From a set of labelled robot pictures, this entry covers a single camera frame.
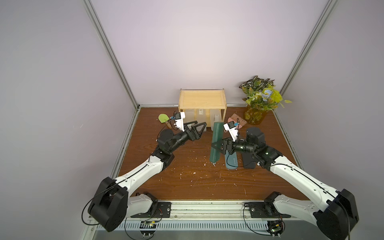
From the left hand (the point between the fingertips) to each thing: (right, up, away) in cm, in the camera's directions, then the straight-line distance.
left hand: (203, 124), depth 70 cm
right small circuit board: (+35, -50, 0) cm, 61 cm away
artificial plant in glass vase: (+40, +17, +25) cm, 50 cm away
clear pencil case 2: (0, +3, +41) cm, 41 cm away
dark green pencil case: (+7, -5, -3) cm, 9 cm away
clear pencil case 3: (+10, +4, +37) cm, 39 cm away
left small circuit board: (-27, -51, +2) cm, 58 cm away
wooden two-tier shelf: (+2, +11, +23) cm, 26 cm away
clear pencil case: (-9, +5, +49) cm, 50 cm away
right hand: (+6, -8, +1) cm, 10 cm away
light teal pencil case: (+18, -23, +20) cm, 35 cm away
